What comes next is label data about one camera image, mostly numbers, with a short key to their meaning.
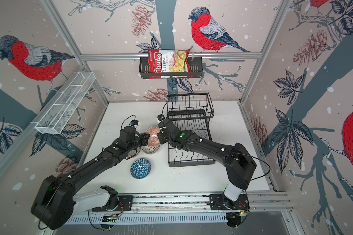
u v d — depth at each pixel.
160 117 0.71
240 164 0.44
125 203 0.73
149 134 0.85
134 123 0.75
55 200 0.40
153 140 0.85
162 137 0.72
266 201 0.76
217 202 0.73
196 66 0.95
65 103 0.78
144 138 0.74
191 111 1.10
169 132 0.61
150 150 0.90
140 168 0.85
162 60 0.87
